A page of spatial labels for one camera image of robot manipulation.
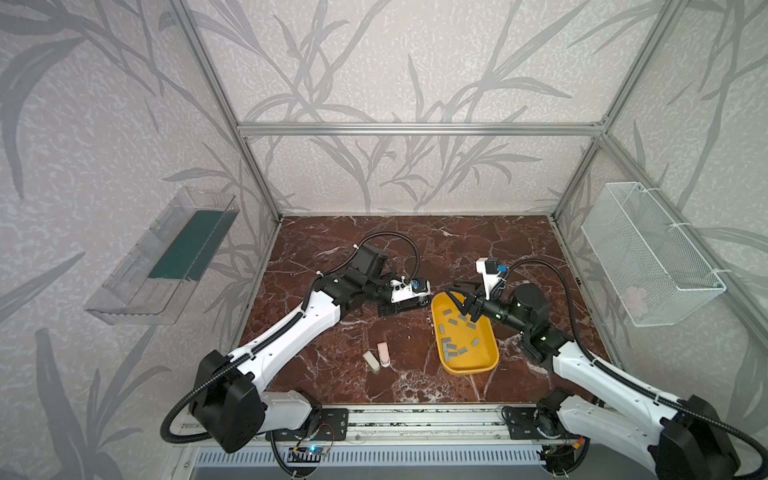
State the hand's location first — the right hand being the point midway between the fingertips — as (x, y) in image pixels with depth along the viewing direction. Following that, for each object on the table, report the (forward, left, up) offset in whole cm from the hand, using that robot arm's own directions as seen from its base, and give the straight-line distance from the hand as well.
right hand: (451, 278), depth 74 cm
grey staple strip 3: (-10, -5, -24) cm, 26 cm away
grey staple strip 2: (-7, -9, -25) cm, 27 cm away
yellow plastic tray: (-9, -6, -24) cm, 26 cm away
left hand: (0, +9, -3) cm, 10 cm away
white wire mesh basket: (-5, -42, +11) cm, 43 cm away
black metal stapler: (-9, +15, +1) cm, 18 cm away
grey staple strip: (-3, 0, -24) cm, 25 cm away
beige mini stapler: (-15, +20, -21) cm, 32 cm away
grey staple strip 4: (-1, -4, -23) cm, 24 cm away
